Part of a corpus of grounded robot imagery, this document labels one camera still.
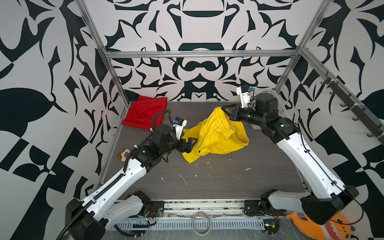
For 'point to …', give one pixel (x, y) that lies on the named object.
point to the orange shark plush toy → (338, 228)
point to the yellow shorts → (216, 134)
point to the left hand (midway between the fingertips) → (191, 133)
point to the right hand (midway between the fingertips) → (223, 107)
